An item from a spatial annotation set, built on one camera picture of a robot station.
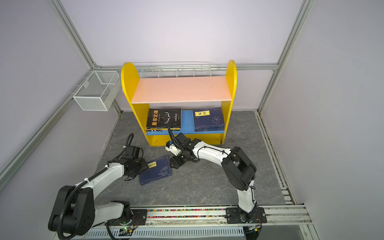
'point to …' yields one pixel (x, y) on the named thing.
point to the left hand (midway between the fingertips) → (145, 169)
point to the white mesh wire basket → (100, 92)
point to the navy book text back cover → (208, 119)
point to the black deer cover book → (164, 118)
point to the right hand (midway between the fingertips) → (174, 164)
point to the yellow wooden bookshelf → (165, 106)
